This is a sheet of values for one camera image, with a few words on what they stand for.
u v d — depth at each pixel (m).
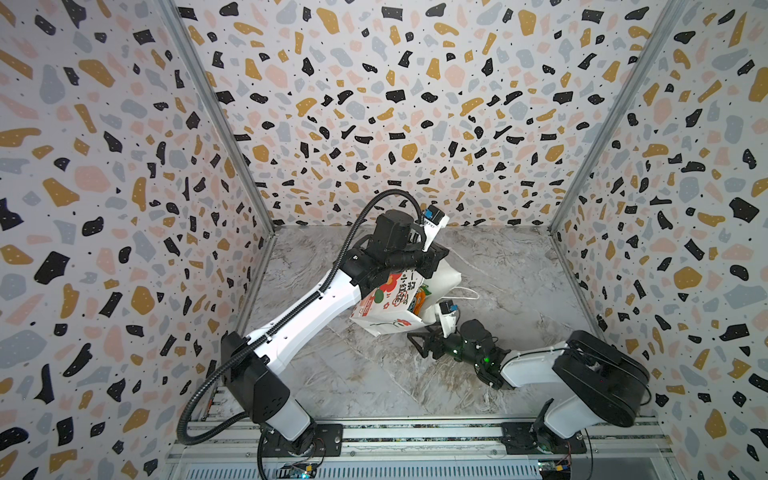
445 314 0.76
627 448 0.75
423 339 0.75
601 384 0.45
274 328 0.43
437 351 0.76
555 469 0.72
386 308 0.77
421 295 0.92
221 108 0.87
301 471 0.70
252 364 0.40
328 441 0.74
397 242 0.55
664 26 0.73
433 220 0.60
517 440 0.74
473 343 0.66
